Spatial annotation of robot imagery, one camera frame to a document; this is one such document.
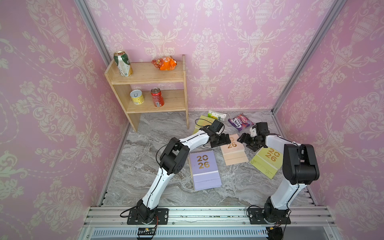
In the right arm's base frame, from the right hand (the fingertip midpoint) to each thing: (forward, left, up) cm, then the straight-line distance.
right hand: (242, 141), depth 99 cm
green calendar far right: (-14, -13, -2) cm, 19 cm away
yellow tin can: (+21, +66, +25) cm, 73 cm away
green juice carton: (+24, +14, +1) cm, 27 cm away
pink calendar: (-6, +6, -4) cm, 10 cm away
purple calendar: (-19, +27, 0) cm, 33 cm away
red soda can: (+16, +52, +27) cm, 61 cm away
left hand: (-1, +11, 0) cm, 11 cm away
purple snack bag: (+17, -3, 0) cm, 17 cm away
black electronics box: (-45, +58, -6) cm, 74 cm away
